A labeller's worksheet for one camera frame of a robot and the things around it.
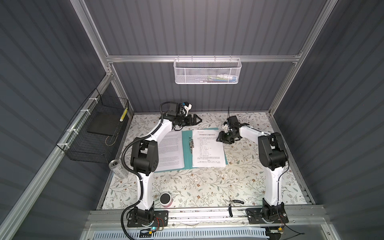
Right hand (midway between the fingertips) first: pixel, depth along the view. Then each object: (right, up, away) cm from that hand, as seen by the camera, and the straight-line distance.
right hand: (221, 140), depth 103 cm
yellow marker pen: (-58, +15, -23) cm, 64 cm away
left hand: (-17, +14, -9) cm, 23 cm away
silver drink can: (-61, -11, -24) cm, 66 cm away
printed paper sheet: (-34, -9, -5) cm, 36 cm away
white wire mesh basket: (-8, +57, +21) cm, 61 cm away
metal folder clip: (-21, -2, -1) cm, 21 cm away
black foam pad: (-62, +11, -29) cm, 69 cm away
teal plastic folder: (-22, -7, -5) cm, 24 cm away
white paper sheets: (-10, -7, -5) cm, 13 cm away
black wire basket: (-68, +6, -30) cm, 75 cm away
